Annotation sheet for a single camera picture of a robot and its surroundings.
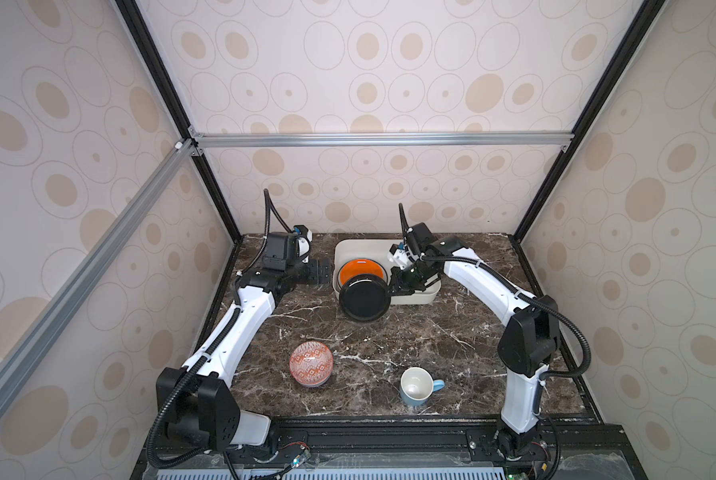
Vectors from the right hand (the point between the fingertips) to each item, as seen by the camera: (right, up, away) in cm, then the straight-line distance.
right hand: (387, 292), depth 85 cm
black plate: (-6, -1, -1) cm, 7 cm away
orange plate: (-8, +7, +19) cm, 22 cm away
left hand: (-17, +9, -4) cm, 20 cm away
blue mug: (+8, -25, -3) cm, 27 cm away
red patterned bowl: (-22, -20, -1) cm, 29 cm away
